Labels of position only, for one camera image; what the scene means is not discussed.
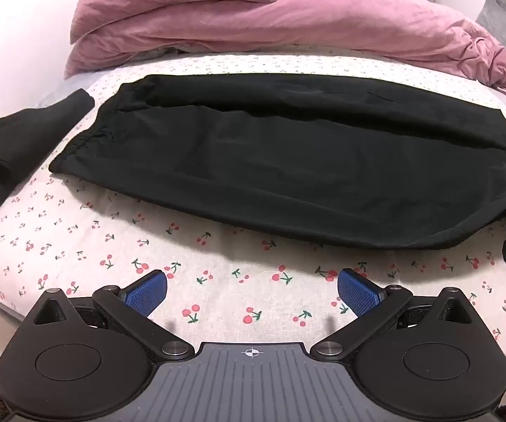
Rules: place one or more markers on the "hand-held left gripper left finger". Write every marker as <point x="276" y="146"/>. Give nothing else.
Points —
<point x="147" y="292"/>

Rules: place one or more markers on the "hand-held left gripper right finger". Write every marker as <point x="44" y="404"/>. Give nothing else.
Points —
<point x="358" y="290"/>

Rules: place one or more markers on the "black pants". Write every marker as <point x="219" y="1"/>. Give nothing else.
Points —
<point x="279" y="154"/>

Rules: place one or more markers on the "cherry print bed sheet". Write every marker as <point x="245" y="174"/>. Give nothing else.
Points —
<point x="103" y="237"/>

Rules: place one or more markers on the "folded black garment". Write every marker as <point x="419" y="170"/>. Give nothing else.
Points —
<point x="11" y="149"/>

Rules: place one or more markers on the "pink duvet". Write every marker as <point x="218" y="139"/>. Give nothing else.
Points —
<point x="253" y="22"/>

